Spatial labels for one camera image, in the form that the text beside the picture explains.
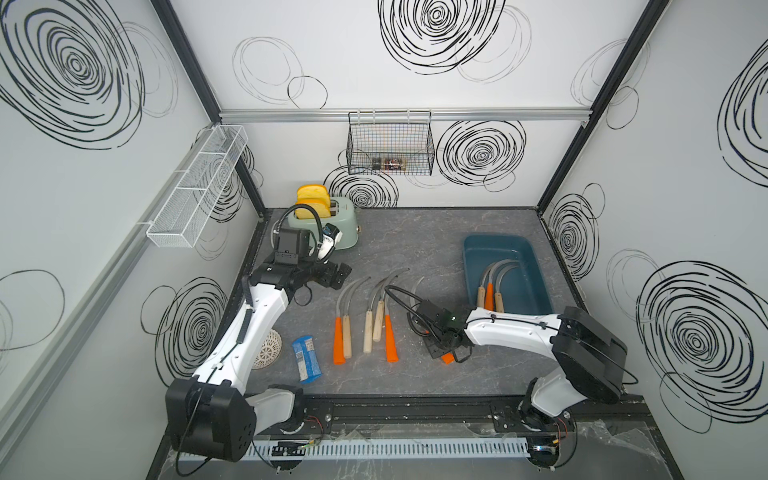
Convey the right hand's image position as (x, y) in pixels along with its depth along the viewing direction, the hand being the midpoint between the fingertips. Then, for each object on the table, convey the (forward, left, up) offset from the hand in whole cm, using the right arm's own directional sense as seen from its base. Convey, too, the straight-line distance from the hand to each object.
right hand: (435, 345), depth 85 cm
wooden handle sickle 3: (+1, +26, +3) cm, 26 cm away
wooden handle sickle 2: (+13, -20, +2) cm, 24 cm away
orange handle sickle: (+16, -18, +1) cm, 25 cm away
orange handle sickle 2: (-6, -2, +8) cm, 10 cm away
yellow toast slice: (+41, +39, +21) cm, 60 cm away
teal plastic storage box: (+20, -30, 0) cm, 36 cm away
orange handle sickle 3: (+3, +28, +2) cm, 28 cm away
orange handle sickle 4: (+1, +13, 0) cm, 13 cm away
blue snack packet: (-7, +35, +2) cm, 36 cm away
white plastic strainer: (-3, +47, +1) cm, 47 cm away
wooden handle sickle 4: (+7, +20, +2) cm, 21 cm away
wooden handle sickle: (+18, -16, +1) cm, 24 cm away
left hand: (+15, +29, +20) cm, 38 cm away
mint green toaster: (+38, +30, +15) cm, 51 cm away
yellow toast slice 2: (+36, +36, +21) cm, 55 cm away
